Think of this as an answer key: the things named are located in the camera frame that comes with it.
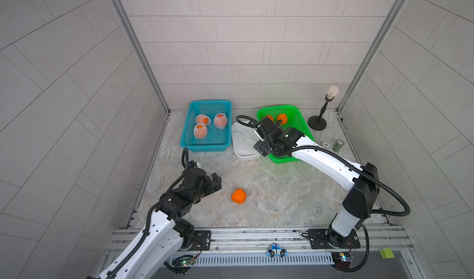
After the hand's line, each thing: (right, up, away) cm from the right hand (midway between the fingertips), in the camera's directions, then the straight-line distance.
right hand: (266, 137), depth 82 cm
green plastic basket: (+20, +8, +24) cm, 32 cm away
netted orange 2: (+13, +10, +23) cm, 28 cm away
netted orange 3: (-34, +9, +22) cm, 42 cm away
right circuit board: (+27, -45, -14) cm, 54 cm away
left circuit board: (-29, -43, -18) cm, 55 cm away
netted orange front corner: (-12, -24, -5) cm, 28 cm away
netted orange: (+5, +10, +24) cm, 26 cm away
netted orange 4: (-23, +8, +20) cm, 32 cm away
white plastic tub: (-10, -10, +7) cm, 16 cm away
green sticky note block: (+43, -41, -15) cm, 61 cm away
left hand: (-22, -18, -4) cm, 28 cm away
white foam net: (-10, -3, +12) cm, 16 cm away
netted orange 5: (-34, +2, +15) cm, 37 cm away
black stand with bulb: (+34, +7, +26) cm, 44 cm away
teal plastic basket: (-25, -3, +20) cm, 32 cm away
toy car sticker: (+2, -41, -14) cm, 43 cm away
